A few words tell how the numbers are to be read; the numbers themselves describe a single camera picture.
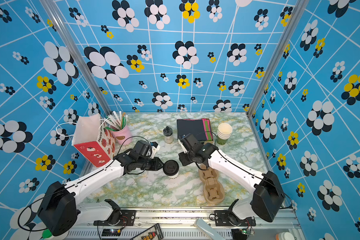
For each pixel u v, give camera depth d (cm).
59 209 40
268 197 40
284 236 63
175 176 81
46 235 62
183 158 70
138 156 64
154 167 71
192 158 64
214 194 78
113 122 94
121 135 94
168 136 96
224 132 90
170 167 78
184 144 62
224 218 72
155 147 77
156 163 71
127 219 73
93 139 74
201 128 105
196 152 57
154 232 69
